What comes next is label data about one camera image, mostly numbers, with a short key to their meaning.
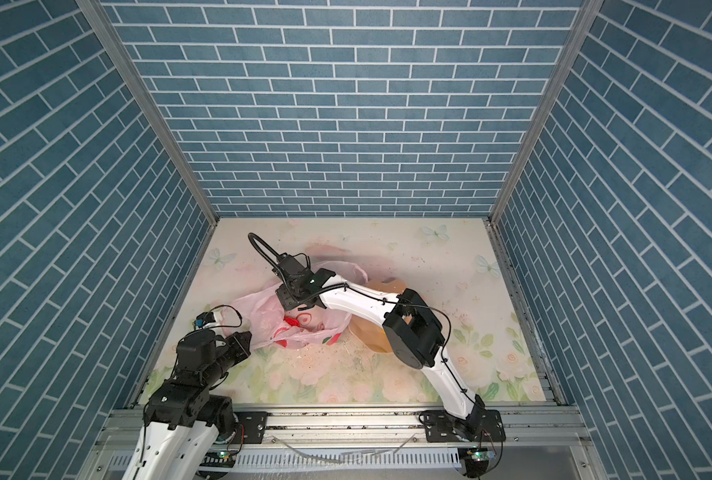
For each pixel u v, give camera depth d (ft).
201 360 1.90
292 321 3.04
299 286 2.20
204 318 2.32
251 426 2.43
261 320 2.72
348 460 2.53
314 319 3.06
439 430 2.40
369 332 2.86
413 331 1.71
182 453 1.88
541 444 2.40
